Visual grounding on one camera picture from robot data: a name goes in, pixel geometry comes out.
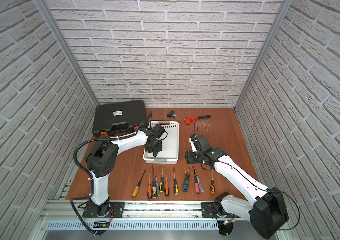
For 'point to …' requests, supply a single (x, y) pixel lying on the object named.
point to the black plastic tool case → (116, 119)
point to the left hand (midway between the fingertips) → (159, 147)
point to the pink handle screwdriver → (196, 183)
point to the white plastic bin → (169, 154)
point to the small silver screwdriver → (158, 187)
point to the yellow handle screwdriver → (136, 191)
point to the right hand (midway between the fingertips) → (190, 155)
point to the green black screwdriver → (155, 153)
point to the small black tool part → (172, 114)
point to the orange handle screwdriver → (166, 190)
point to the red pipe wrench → (188, 119)
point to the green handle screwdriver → (185, 185)
